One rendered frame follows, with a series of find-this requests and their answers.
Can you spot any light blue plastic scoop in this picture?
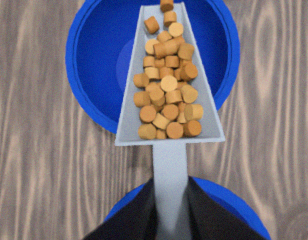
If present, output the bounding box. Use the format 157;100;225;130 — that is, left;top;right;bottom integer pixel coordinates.
115;2;225;240

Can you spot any blue bowl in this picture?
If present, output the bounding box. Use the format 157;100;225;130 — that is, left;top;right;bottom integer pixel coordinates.
103;177;271;240
65;0;240;134

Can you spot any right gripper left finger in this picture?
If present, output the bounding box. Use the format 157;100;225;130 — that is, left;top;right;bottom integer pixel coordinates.
81;177;156;240

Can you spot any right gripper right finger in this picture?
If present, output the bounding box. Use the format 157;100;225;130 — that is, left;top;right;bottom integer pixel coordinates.
188;176;268;240

